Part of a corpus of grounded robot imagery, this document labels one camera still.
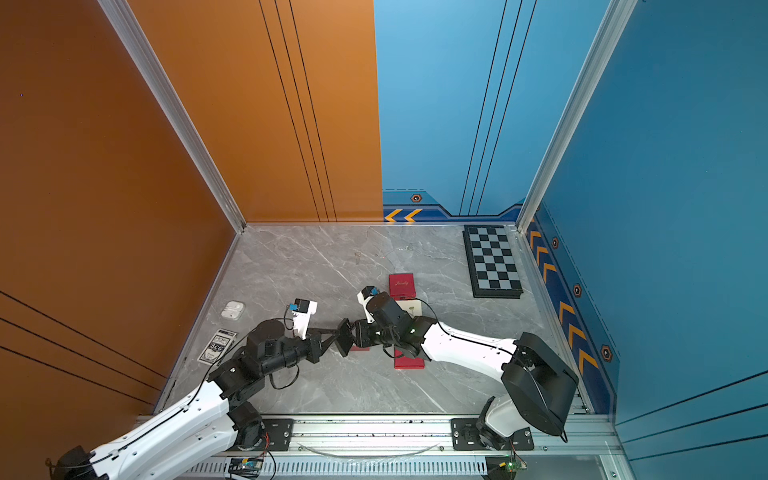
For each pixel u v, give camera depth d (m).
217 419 0.54
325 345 0.71
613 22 0.71
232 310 0.95
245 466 0.72
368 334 0.70
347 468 0.70
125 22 0.70
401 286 0.99
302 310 0.68
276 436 0.74
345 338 0.76
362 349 0.69
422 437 0.75
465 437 0.72
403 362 0.83
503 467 0.70
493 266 1.03
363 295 0.75
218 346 0.87
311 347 0.67
